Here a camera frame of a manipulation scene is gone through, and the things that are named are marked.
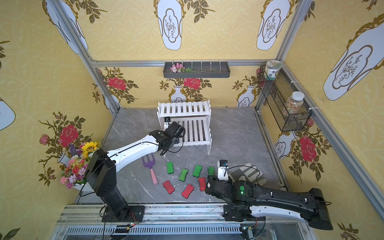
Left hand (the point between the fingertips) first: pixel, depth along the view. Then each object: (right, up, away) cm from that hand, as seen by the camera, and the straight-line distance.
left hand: (166, 134), depth 88 cm
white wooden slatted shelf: (+17, +10, +7) cm, 21 cm away
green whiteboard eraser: (+2, -20, +1) cm, 20 cm away
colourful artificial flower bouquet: (-41, -17, -17) cm, 47 cm away
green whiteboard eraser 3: (+18, -22, 0) cm, 28 cm away
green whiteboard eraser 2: (+10, -23, -3) cm, 25 cm away
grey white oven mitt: (+48, -22, -2) cm, 53 cm away
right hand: (+25, -22, -11) cm, 35 cm away
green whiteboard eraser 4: (+26, -22, -1) cm, 34 cm away
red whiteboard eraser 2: (+13, -31, -7) cm, 34 cm away
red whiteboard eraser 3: (+21, -27, -4) cm, 34 cm away
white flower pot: (-37, -26, -14) cm, 48 cm away
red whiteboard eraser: (+2, -29, -6) cm, 29 cm away
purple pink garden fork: (-11, -19, +3) cm, 22 cm away
